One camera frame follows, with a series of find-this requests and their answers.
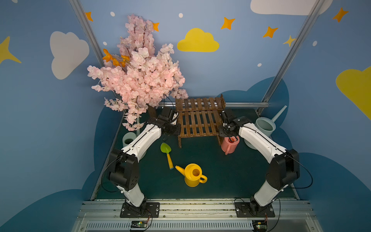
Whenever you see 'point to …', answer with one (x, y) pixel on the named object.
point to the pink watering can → (229, 144)
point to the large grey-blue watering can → (267, 125)
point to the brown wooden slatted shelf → (200, 117)
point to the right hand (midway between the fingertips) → (224, 131)
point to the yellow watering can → (193, 175)
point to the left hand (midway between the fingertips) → (180, 128)
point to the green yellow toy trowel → (165, 148)
